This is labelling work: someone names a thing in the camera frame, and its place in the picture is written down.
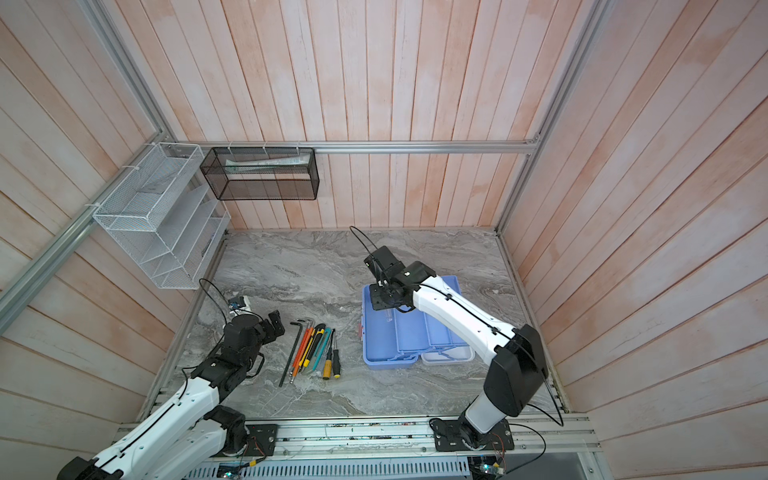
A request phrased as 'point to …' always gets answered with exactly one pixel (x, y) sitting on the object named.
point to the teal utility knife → (321, 347)
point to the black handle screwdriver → (336, 360)
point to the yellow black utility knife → (319, 330)
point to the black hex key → (293, 351)
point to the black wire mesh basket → (262, 173)
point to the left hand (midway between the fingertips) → (266, 322)
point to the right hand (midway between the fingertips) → (380, 297)
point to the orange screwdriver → (302, 352)
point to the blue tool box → (394, 339)
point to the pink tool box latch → (360, 329)
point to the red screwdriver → (300, 347)
